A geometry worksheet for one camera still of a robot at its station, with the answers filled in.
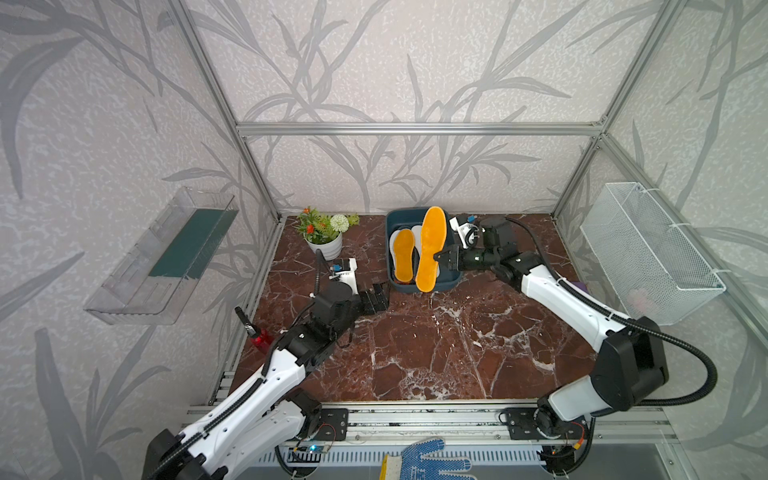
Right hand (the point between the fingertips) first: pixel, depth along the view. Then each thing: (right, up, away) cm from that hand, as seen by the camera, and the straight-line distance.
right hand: (433, 256), depth 80 cm
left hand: (-14, -8, -4) cm, 17 cm away
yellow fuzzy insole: (0, +6, 0) cm, 6 cm away
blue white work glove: (-6, -48, -12) cm, 50 cm away
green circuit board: (-29, -46, -10) cm, 55 cm away
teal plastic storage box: (+7, -7, +19) cm, 21 cm away
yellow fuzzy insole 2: (-8, +2, +25) cm, 27 cm away
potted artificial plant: (-34, +7, +16) cm, 38 cm away
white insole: (-13, +2, +25) cm, 28 cm away
